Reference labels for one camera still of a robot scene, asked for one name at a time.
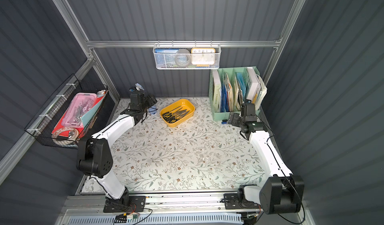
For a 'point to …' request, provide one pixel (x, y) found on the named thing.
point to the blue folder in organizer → (224, 101)
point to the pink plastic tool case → (80, 103)
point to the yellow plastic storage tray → (177, 112)
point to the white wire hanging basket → (189, 66)
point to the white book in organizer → (217, 91)
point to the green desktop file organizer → (230, 88)
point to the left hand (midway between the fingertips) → (148, 96)
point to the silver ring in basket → (54, 134)
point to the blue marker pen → (224, 122)
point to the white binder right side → (256, 89)
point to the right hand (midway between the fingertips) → (243, 117)
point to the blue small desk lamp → (152, 109)
